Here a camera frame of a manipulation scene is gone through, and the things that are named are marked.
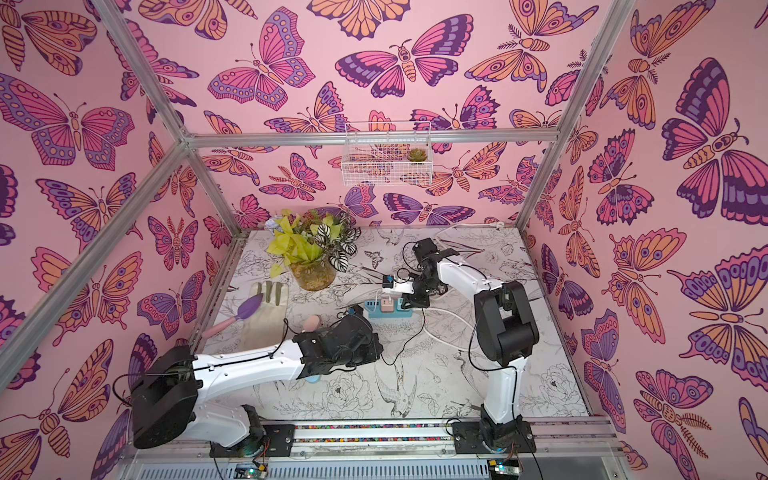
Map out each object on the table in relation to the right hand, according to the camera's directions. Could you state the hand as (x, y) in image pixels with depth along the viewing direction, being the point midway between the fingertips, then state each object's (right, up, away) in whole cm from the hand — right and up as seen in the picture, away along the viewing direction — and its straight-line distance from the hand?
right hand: (409, 296), depth 95 cm
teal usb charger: (-3, -2, -4) cm, 6 cm away
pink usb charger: (-7, -3, -4) cm, 9 cm away
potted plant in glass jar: (-29, +16, -3) cm, 33 cm away
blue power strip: (-11, -3, -5) cm, 12 cm away
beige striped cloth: (-45, -10, -2) cm, 46 cm away
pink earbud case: (-31, -8, -1) cm, 32 cm away
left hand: (-6, -12, -15) cm, 20 cm away
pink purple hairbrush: (-53, -5, +3) cm, 54 cm away
